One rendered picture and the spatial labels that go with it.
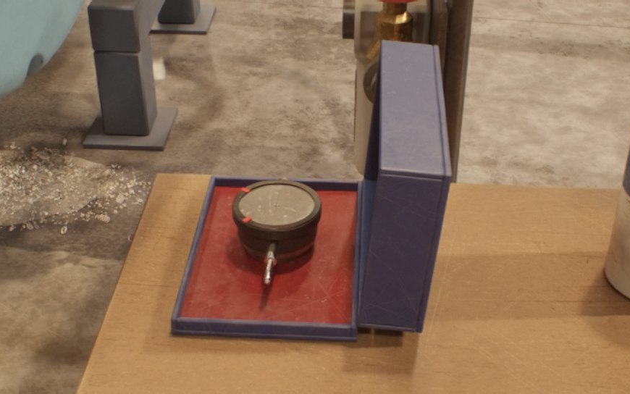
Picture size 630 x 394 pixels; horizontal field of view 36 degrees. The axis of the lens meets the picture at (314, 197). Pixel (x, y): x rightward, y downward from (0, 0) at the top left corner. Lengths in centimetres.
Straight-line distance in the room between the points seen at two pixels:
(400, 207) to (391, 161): 3
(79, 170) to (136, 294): 104
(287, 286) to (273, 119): 117
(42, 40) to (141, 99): 134
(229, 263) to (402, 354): 13
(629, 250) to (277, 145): 113
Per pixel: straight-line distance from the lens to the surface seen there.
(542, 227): 69
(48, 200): 160
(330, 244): 65
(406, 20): 99
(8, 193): 162
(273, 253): 61
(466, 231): 68
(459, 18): 94
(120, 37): 164
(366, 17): 105
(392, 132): 54
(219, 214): 68
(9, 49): 34
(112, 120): 172
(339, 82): 190
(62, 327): 135
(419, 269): 55
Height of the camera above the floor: 86
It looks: 34 degrees down
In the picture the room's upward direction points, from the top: straight up
